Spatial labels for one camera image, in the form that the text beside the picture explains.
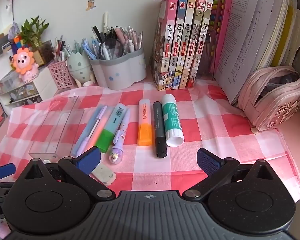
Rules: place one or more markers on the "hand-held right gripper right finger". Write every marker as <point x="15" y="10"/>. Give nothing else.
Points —
<point x="208" y="162"/>

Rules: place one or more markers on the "bunch of red black pens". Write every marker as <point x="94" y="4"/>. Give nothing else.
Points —
<point x="60" y="48"/>

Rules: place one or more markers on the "black rim magnifying glass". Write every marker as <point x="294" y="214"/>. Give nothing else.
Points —
<point x="112" y="47"/>

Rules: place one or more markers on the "grey white flower pen holder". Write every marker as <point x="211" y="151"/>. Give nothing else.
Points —
<point x="122" y="72"/>

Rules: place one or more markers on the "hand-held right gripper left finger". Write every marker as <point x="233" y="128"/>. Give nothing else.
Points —
<point x="88" y="158"/>

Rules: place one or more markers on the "glass vase with pebbles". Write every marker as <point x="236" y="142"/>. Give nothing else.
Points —
<point x="43" y="52"/>

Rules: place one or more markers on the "green cap highlighter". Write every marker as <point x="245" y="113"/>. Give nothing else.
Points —
<point x="110" y="130"/>

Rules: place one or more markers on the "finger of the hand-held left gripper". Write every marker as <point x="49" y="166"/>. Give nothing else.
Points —
<point x="2" y="171"/>

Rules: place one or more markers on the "pens with grey green barrels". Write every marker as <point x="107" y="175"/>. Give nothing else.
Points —
<point x="77" y="46"/>

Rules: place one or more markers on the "white storage box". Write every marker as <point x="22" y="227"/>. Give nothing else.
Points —
<point x="0" y="68"/>

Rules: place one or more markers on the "white eraser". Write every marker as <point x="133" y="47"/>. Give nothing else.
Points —
<point x="103" y="175"/>

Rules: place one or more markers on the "orange highlighter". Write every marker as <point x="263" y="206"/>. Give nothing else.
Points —
<point x="145" y="125"/>

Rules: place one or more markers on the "lilac gel pen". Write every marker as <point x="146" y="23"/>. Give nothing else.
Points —
<point x="96" y="123"/>

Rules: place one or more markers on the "cartoon wall sticker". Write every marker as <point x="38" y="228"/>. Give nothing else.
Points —
<point x="90" y="5"/>

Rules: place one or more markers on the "lavender hanging sachet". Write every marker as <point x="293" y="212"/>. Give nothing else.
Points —
<point x="13" y="27"/>

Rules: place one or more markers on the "light blue pen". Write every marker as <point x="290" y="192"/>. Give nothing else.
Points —
<point x="86" y="130"/>

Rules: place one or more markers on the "white drawer organizer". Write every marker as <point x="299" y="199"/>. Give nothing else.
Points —
<point x="43" y="82"/>

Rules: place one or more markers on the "black marker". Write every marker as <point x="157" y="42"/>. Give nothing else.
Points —
<point x="159" y="130"/>

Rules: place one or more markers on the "beige comic book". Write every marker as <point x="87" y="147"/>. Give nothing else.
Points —
<point x="205" y="35"/>

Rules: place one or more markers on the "green egg pen holder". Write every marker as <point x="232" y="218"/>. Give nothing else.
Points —
<point x="78" y="67"/>

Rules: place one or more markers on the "pink pencil pouch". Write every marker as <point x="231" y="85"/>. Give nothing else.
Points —
<point x="277" y="105"/>

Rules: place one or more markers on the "green bamboo plant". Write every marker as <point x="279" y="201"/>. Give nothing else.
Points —
<point x="31" y="30"/>

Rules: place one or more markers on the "pink orange lion toy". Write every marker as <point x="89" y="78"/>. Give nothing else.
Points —
<point x="23" y="61"/>

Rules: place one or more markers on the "cluster of pastel pens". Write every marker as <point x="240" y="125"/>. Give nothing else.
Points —
<point x="130" y="38"/>

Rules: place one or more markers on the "pink perforated pen basket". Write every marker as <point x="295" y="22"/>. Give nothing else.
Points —
<point x="61" y="75"/>

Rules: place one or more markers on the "stack of printed papers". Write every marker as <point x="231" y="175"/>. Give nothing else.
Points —
<point x="247" y="42"/>

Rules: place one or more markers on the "cream comic book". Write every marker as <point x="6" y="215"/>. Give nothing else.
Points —
<point x="189" y="42"/>

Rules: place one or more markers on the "clear plastic stationery box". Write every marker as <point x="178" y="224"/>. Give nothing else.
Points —
<point x="55" y="127"/>

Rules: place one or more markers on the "purple cartoon charm pen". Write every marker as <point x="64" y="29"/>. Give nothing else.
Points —
<point x="120" y="137"/>

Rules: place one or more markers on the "colourful puzzle cube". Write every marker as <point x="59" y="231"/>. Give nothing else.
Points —
<point x="17" y="43"/>

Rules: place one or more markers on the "pink white checkered tablecloth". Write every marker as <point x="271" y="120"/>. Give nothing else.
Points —
<point x="215" y="120"/>

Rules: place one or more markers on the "green white glue stick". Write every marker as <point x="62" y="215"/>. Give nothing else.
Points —
<point x="172" y="120"/>

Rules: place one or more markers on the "brown comic book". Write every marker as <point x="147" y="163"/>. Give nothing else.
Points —
<point x="197" y="42"/>

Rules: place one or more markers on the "pink abacus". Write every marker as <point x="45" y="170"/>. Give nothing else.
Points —
<point x="223" y="7"/>

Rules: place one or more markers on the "grey flat box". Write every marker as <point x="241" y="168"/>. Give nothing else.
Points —
<point x="1" y="42"/>

